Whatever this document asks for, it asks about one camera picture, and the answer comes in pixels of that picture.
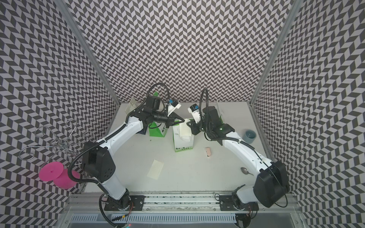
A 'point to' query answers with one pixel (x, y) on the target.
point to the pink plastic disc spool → (55, 171)
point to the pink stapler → (208, 152)
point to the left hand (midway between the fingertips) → (182, 121)
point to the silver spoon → (245, 171)
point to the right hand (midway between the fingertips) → (188, 125)
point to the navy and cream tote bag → (131, 106)
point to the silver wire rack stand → (45, 138)
